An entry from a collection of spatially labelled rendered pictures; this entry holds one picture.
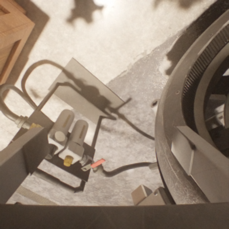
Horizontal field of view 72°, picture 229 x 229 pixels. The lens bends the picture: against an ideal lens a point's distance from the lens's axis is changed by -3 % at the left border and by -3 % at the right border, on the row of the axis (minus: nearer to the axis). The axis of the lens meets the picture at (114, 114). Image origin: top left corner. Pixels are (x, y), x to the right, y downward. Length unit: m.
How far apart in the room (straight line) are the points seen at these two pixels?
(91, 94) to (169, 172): 0.82
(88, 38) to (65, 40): 0.12
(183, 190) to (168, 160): 0.07
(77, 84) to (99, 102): 0.18
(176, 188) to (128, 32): 0.75
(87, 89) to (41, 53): 0.33
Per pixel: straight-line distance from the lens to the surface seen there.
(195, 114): 0.44
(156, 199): 0.36
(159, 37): 0.90
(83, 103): 1.11
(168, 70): 0.97
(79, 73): 1.01
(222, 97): 0.57
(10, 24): 0.86
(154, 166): 0.54
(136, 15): 0.88
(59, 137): 0.72
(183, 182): 0.30
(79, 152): 0.76
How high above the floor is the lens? 0.87
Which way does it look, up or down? 50 degrees down
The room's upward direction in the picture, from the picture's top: 170 degrees counter-clockwise
